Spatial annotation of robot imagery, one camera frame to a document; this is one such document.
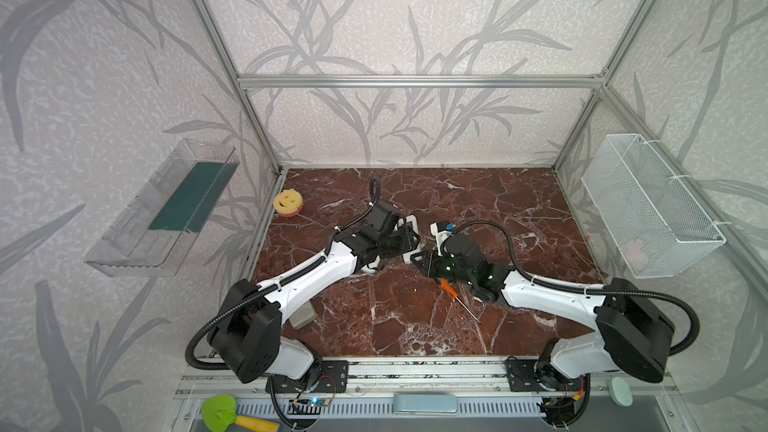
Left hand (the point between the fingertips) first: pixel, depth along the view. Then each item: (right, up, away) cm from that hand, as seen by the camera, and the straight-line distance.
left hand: (421, 234), depth 82 cm
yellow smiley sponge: (-46, +8, +24) cm, 53 cm away
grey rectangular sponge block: (-32, -22, -1) cm, 39 cm away
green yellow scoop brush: (-47, -39, -15) cm, 63 cm away
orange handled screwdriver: (+8, -17, +5) cm, 19 cm away
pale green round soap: (+46, -35, -12) cm, 60 cm away
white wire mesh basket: (+49, +5, -19) cm, 53 cm away
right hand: (-3, -4, -1) cm, 5 cm away
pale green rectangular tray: (0, -36, -15) cm, 39 cm away
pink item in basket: (+53, -4, -9) cm, 54 cm away
